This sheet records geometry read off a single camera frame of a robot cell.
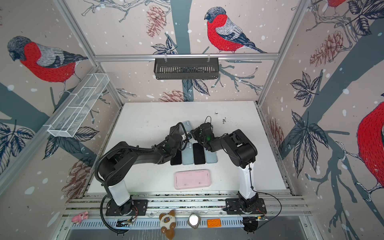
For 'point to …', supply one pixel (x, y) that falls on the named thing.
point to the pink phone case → (191, 179)
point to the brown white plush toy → (167, 224)
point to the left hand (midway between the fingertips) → (174, 134)
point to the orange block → (214, 223)
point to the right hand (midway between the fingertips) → (189, 131)
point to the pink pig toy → (78, 218)
